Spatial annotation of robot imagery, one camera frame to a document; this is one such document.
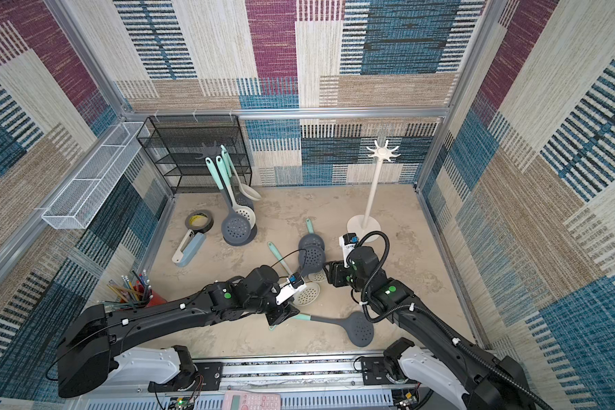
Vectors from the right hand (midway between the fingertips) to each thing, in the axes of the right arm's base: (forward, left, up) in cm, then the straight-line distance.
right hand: (333, 268), depth 81 cm
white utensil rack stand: (+25, -14, -10) cm, 30 cm away
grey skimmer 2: (-14, -7, -9) cm, 18 cm away
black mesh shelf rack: (+51, +61, +12) cm, 81 cm away
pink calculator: (-32, +26, -11) cm, 43 cm away
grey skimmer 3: (+11, +7, -8) cm, 15 cm away
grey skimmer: (+15, +33, +2) cm, 36 cm away
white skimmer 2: (+3, +4, -11) cm, 12 cm away
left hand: (-10, +12, -4) cm, 16 cm away
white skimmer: (+21, +32, +4) cm, 39 cm away
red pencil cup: (-6, +58, -8) cm, 58 cm away
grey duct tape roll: (+32, +52, -9) cm, 62 cm away
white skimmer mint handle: (+32, +32, +3) cm, 46 cm away
